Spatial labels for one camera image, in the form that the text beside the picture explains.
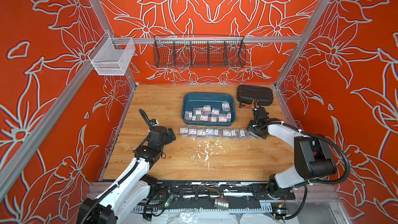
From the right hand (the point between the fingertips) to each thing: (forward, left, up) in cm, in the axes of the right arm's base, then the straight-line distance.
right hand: (253, 128), depth 93 cm
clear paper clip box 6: (-5, +17, +1) cm, 18 cm away
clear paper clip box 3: (-5, +32, +1) cm, 33 cm away
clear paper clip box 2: (-4, +38, 0) cm, 38 cm away
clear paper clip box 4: (-3, +27, 0) cm, 28 cm away
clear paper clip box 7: (-4, +12, +1) cm, 13 cm away
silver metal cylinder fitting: (-39, +23, +2) cm, 46 cm away
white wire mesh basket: (+31, +89, +31) cm, 99 cm away
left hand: (-7, +52, +8) cm, 53 cm away
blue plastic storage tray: (+13, +28, +2) cm, 31 cm away
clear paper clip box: (-3, +43, +1) cm, 43 cm away
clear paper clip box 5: (-4, +22, +1) cm, 23 cm away
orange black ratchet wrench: (+18, +3, +1) cm, 18 cm away
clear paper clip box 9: (-6, +2, +2) cm, 7 cm away
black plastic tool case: (+27, 0, +1) cm, 27 cm away
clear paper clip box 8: (-4, +8, +1) cm, 9 cm away
